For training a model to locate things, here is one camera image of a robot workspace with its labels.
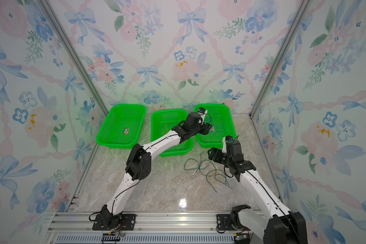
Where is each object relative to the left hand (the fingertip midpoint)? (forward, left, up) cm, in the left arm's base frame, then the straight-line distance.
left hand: (210, 122), depth 91 cm
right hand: (-18, -1, -5) cm, 18 cm away
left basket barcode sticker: (+7, +58, -18) cm, 61 cm away
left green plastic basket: (+11, +62, -18) cm, 66 cm away
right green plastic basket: (+1, -3, -19) cm, 19 cm away
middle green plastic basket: (+15, +32, -15) cm, 38 cm away
